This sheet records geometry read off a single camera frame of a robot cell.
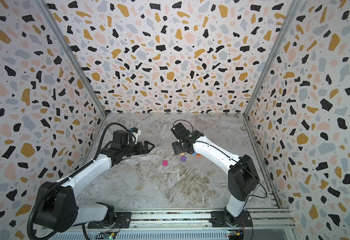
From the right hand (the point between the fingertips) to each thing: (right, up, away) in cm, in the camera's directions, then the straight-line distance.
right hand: (178, 144), depth 85 cm
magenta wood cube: (-8, -13, +10) cm, 18 cm away
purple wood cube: (+3, -11, +12) cm, 16 cm away
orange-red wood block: (+9, -1, -28) cm, 29 cm away
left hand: (-17, 0, -1) cm, 17 cm away
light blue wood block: (+10, -8, +12) cm, 17 cm away
